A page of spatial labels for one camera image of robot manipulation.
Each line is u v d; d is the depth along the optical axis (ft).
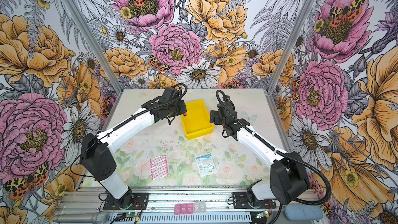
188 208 2.34
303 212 2.26
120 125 1.65
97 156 1.45
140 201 2.43
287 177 1.37
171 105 1.98
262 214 2.35
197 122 3.44
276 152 1.49
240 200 2.43
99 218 2.20
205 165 2.79
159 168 2.79
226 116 2.10
